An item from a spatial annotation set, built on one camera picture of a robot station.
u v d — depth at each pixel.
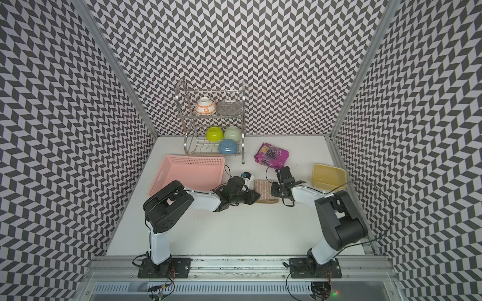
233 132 1.12
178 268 0.73
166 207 0.51
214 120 0.81
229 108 1.04
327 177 1.03
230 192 0.74
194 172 1.02
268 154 1.03
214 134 1.10
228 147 1.07
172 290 0.65
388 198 0.76
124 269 0.73
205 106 0.89
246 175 0.87
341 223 0.45
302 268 0.72
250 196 0.82
